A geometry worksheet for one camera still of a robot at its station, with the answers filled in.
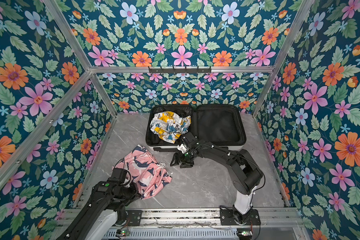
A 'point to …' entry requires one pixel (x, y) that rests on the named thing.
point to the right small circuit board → (244, 233)
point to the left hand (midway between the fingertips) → (144, 192)
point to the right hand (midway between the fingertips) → (174, 164)
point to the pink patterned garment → (149, 176)
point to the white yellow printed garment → (168, 125)
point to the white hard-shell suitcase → (225, 124)
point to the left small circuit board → (122, 233)
